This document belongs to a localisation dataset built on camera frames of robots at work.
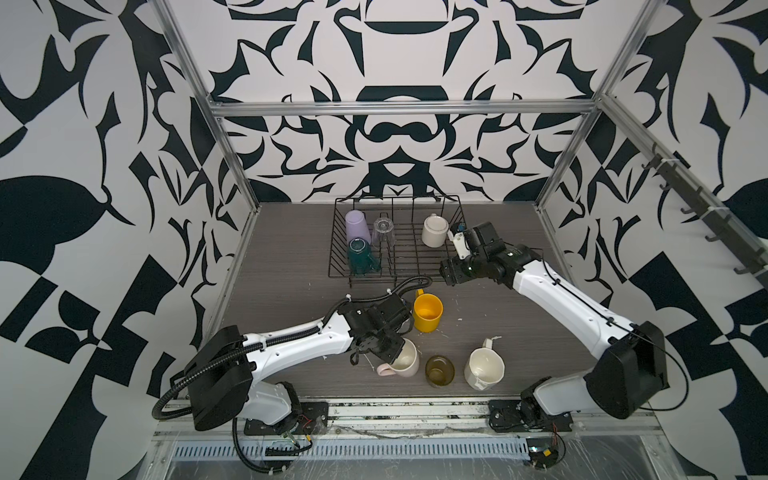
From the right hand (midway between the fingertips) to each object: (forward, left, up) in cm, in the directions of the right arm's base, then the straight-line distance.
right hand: (454, 263), depth 83 cm
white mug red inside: (+18, +3, -7) cm, 20 cm away
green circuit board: (-41, -17, -18) cm, 48 cm away
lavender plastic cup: (+17, +28, -4) cm, 33 cm away
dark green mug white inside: (+7, +27, -8) cm, 29 cm away
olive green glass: (-23, +5, -16) cm, 29 cm away
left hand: (-19, +16, -8) cm, 26 cm away
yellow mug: (-7, +7, -14) cm, 17 cm away
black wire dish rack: (+12, +12, -15) cm, 22 cm away
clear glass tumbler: (+17, +20, -10) cm, 28 cm away
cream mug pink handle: (-21, +14, -16) cm, 30 cm away
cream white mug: (-22, -7, -16) cm, 28 cm away
